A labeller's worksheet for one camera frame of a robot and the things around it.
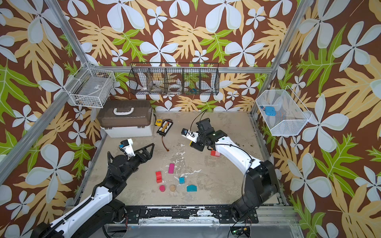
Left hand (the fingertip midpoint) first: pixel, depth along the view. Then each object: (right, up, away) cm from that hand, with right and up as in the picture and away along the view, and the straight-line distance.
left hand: (149, 144), depth 77 cm
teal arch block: (+23, -26, +7) cm, 35 cm away
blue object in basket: (+69, +19, +9) cm, 72 cm away
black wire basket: (+11, +42, +20) cm, 48 cm away
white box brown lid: (-20, +15, +16) cm, 29 cm away
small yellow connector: (-2, +13, +34) cm, 36 cm away
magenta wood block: (+10, -16, +13) cm, 23 cm away
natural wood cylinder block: (+12, -25, +5) cm, 28 cm away
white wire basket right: (+75, +11, +3) cm, 76 cm away
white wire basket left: (-37, +33, +9) cm, 50 cm away
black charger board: (+3, +9, +32) cm, 34 cm away
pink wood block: (+39, -8, +17) cm, 44 cm away
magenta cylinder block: (+6, -25, +5) cm, 26 cm away
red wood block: (+37, -8, +19) cm, 43 cm away
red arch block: (+3, -21, +10) cm, 23 cm away
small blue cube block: (+17, -22, +8) cm, 29 cm away
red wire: (+7, -7, +21) cm, 23 cm away
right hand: (+24, +2, +9) cm, 25 cm away
